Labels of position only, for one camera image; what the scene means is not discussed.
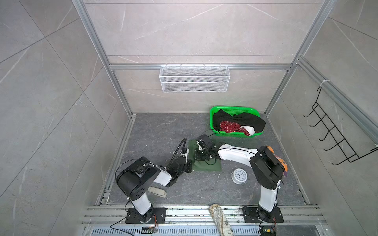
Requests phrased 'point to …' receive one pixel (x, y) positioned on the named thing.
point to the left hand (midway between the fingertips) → (193, 159)
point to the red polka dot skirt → (231, 127)
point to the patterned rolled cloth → (223, 224)
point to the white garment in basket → (250, 129)
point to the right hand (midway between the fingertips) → (194, 157)
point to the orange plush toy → (282, 162)
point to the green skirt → (201, 165)
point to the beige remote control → (157, 191)
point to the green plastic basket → (233, 110)
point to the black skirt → (241, 119)
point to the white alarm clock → (239, 176)
